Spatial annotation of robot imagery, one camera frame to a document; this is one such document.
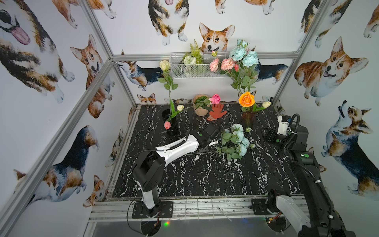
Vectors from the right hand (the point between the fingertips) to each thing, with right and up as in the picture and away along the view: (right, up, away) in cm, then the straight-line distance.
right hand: (265, 127), depth 76 cm
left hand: (-32, -7, +12) cm, 35 cm away
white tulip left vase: (-45, +11, +6) cm, 46 cm away
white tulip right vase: (+3, +12, +4) cm, 13 cm away
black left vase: (-51, -3, +24) cm, 56 cm away
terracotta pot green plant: (-33, +12, 0) cm, 35 cm away
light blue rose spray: (-12, -14, +19) cm, 27 cm away
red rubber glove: (-20, +9, +41) cm, 47 cm away
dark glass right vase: (-2, +4, +20) cm, 21 cm away
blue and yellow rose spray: (-12, -5, +12) cm, 18 cm away
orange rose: (-10, +14, -2) cm, 17 cm away
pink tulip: (-51, +1, +2) cm, 51 cm away
